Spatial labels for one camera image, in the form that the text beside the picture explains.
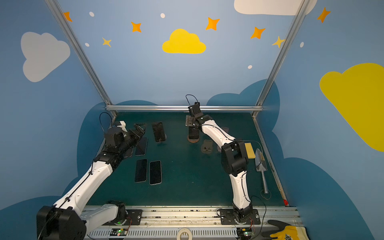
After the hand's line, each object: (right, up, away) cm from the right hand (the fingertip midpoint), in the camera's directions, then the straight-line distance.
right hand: (194, 118), depth 97 cm
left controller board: (-37, -57, -27) cm, 73 cm away
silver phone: (-24, -33, -10) cm, 42 cm away
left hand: (-26, -7, -18) cm, 33 cm away
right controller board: (+24, -58, -26) cm, 68 cm away
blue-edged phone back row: (-34, -35, -3) cm, 49 cm away
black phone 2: (-1, -10, +4) cm, 11 cm away
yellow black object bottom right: (+43, -56, -28) cm, 76 cm away
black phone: (-24, -9, +3) cm, 26 cm away
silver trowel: (+42, -31, -4) cm, 52 cm away
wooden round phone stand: (-1, -16, +8) cm, 18 cm away
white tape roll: (-6, -56, -27) cm, 62 cm away
